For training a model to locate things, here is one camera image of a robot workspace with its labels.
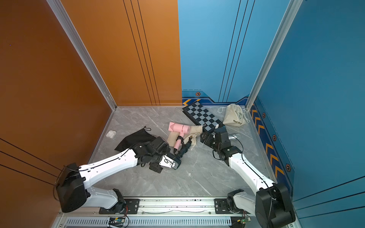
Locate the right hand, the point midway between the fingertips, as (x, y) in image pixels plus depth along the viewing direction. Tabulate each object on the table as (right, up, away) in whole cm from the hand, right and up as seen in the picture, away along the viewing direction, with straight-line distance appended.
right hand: (205, 137), depth 85 cm
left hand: (-23, -10, -3) cm, 25 cm away
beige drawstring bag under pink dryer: (-21, -2, +15) cm, 26 cm away
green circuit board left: (-46, -41, -14) cm, 63 cm away
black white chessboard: (-1, +15, +27) cm, 31 cm away
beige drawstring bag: (+25, +13, +22) cm, 35 cm away
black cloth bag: (-44, -2, +12) cm, 45 cm away
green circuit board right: (+18, -39, -16) cm, 46 cm away
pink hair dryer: (-15, +4, +13) cm, 20 cm away
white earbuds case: (-66, 0, +17) cm, 68 cm away
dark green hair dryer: (-17, -13, +2) cm, 22 cm away
